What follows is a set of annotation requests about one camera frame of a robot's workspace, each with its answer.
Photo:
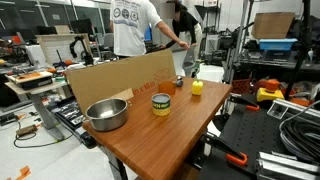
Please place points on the yellow bell pepper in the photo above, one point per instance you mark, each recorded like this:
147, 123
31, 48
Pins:
197, 87

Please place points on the small black background robot arm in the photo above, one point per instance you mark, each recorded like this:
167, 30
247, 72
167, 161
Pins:
87, 55

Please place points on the brown orange bowl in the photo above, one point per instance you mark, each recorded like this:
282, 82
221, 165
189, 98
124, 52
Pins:
166, 88

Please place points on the corn tin can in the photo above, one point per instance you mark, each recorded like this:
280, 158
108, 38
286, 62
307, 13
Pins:
161, 105

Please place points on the small grey metal object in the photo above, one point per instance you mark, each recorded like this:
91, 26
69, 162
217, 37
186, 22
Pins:
179, 81

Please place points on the large cardboard panel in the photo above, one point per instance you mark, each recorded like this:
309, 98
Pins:
113, 80

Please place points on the stainless steel pot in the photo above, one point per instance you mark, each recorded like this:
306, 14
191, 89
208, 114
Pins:
107, 115

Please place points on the person in white t-shirt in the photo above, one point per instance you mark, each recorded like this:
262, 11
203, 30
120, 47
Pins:
130, 26

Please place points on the person in black top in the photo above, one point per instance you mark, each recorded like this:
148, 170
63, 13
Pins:
186, 23

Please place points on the orange plastic crate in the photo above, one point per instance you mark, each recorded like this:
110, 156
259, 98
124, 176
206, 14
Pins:
240, 86

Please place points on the black orange bar clamp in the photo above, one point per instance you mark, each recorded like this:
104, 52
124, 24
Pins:
224, 147
244, 101

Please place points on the black control box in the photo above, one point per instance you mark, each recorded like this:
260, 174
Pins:
71, 115

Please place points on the black computer monitor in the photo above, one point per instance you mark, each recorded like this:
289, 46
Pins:
81, 26

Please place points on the yellow emergency stop button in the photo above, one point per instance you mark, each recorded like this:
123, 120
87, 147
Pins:
269, 93

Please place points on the light wooden board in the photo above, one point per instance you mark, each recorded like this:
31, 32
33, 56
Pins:
60, 46

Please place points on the grey side desk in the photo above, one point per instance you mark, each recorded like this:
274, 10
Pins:
38, 91

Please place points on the blue plastic bin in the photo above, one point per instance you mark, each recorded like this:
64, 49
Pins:
276, 44

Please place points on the brown cardboard box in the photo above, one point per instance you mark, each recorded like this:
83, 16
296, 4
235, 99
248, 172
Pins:
272, 25

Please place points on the flat device with orange top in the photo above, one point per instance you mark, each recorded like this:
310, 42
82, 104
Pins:
30, 79

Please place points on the aluminium extrusion with sticker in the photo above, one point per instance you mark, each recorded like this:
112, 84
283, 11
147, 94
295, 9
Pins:
293, 107

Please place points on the power strip on floor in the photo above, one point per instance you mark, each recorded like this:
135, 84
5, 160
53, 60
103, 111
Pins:
26, 130

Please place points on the plain aluminium extrusion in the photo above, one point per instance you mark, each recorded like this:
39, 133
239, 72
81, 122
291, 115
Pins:
286, 166

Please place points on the black tripod pole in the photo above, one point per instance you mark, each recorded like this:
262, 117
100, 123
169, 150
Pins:
301, 46

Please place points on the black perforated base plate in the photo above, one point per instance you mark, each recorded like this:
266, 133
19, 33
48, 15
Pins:
256, 133

